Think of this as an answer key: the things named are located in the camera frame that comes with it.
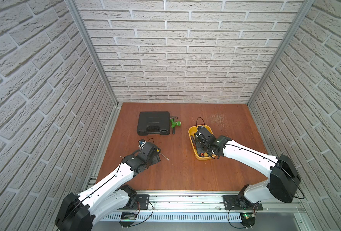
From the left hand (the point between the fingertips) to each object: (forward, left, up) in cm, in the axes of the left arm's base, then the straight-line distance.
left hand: (156, 154), depth 82 cm
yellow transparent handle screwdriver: (+5, 0, -6) cm, 7 cm away
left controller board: (-29, +13, -8) cm, 33 cm away
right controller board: (-31, -48, -7) cm, 57 cm away
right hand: (+5, -27, +2) cm, 28 cm away
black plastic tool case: (+26, +4, -4) cm, 27 cm away
